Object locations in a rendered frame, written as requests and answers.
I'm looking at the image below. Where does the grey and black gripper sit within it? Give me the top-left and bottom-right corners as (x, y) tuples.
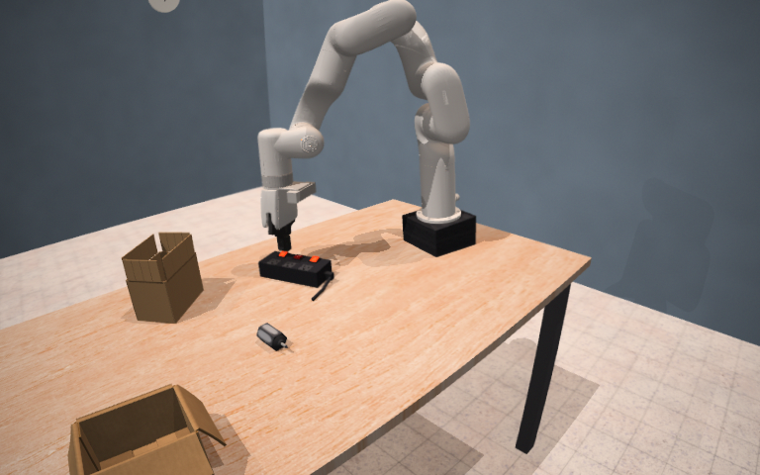
(260, 186), (298, 252)

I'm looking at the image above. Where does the black power strip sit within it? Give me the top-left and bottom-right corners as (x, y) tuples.
(258, 250), (334, 301)

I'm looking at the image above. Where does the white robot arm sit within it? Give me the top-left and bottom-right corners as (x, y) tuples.
(258, 0), (470, 224)

